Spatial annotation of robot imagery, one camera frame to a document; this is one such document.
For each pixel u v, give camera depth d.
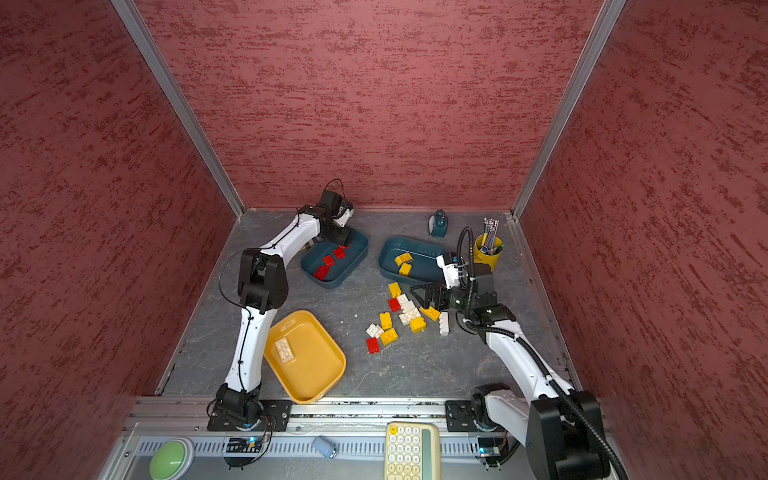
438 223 1.07
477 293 0.64
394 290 0.95
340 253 1.06
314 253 1.05
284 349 0.84
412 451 0.68
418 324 0.89
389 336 0.87
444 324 0.89
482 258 0.95
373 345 0.87
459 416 0.74
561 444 0.40
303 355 0.83
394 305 0.95
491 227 0.95
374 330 0.87
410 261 1.04
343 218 0.93
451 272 0.74
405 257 1.05
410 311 0.92
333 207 0.87
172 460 0.67
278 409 0.76
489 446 0.71
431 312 0.92
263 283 0.63
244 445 0.72
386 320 0.89
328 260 1.04
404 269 1.00
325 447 0.68
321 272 1.00
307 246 0.76
